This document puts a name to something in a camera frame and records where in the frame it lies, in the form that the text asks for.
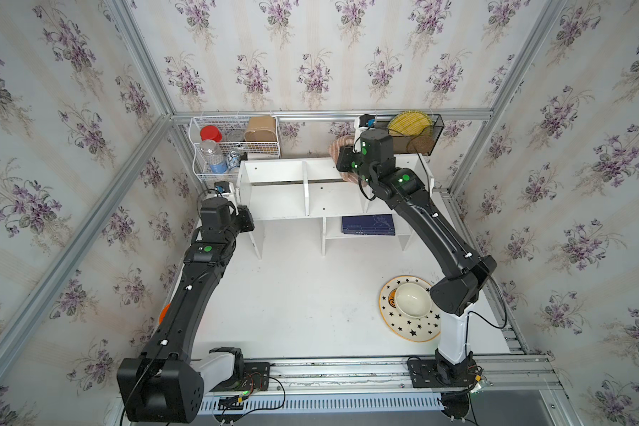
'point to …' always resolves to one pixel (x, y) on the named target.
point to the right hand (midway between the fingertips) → (341, 148)
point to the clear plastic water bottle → (215, 159)
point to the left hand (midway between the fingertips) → (249, 208)
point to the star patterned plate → (422, 328)
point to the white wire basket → (221, 141)
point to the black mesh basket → (400, 142)
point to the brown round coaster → (421, 144)
